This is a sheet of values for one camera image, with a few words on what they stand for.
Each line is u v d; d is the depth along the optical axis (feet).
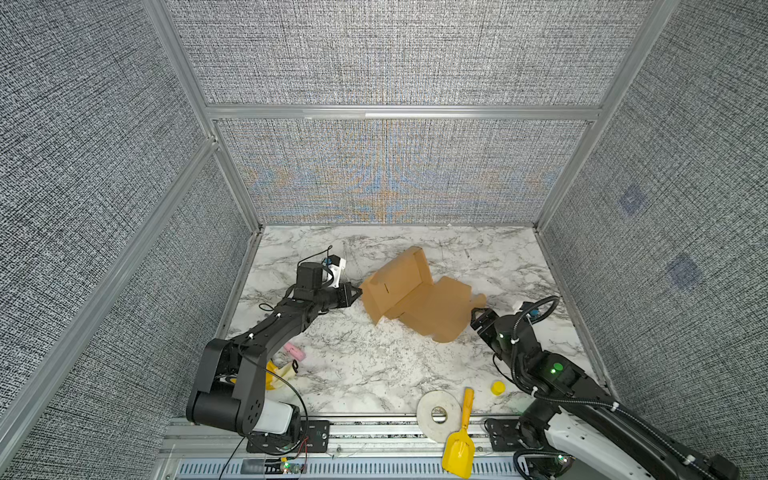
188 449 2.37
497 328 1.97
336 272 2.62
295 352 2.81
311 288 2.30
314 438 2.41
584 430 1.91
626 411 1.54
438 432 2.41
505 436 2.40
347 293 2.52
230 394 1.41
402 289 3.17
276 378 2.62
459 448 2.30
